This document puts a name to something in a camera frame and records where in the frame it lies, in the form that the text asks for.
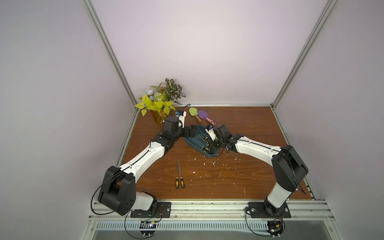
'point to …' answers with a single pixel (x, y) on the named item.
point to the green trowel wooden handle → (194, 112)
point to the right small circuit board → (275, 227)
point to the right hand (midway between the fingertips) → (211, 139)
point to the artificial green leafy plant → (161, 98)
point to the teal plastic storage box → (201, 142)
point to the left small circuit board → (147, 224)
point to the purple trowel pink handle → (203, 115)
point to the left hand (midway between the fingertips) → (192, 125)
